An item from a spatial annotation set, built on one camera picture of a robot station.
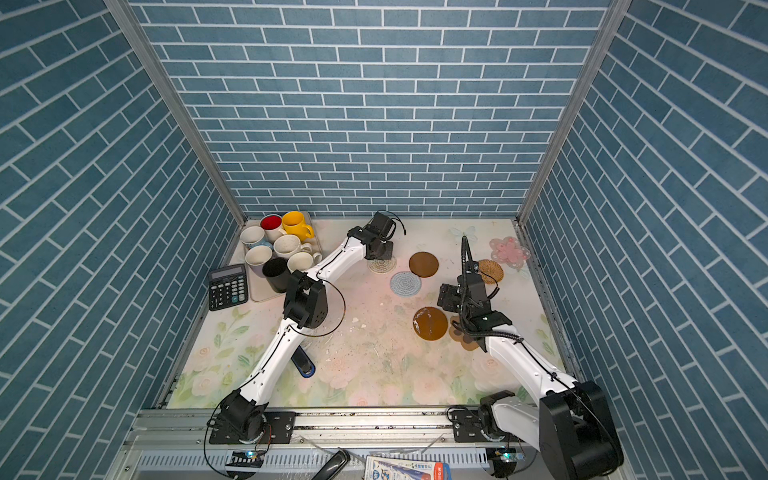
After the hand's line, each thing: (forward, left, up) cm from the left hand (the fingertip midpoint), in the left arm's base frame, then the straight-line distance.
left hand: (385, 251), depth 110 cm
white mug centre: (-1, +35, +4) cm, 35 cm away
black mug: (-15, +34, +8) cm, 38 cm away
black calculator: (-15, +53, -1) cm, 55 cm away
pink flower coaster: (0, -47, -1) cm, 47 cm away
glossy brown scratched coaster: (-29, -14, 0) cm, 32 cm away
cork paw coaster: (-35, -25, 0) cm, 43 cm away
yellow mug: (+7, +34, +7) cm, 35 cm away
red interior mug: (+7, +42, +6) cm, 43 cm away
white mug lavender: (-6, +44, +5) cm, 45 cm away
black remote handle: (-64, +11, +3) cm, 65 cm away
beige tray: (+7, +27, -1) cm, 28 cm away
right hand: (-22, -19, +11) cm, 32 cm away
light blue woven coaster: (-14, -7, -1) cm, 16 cm away
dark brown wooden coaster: (-6, -14, -1) cm, 15 cm away
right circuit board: (-63, -30, -1) cm, 70 cm away
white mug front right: (-10, +27, +7) cm, 29 cm away
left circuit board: (-62, +34, -5) cm, 71 cm away
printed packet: (-65, +1, 0) cm, 65 cm away
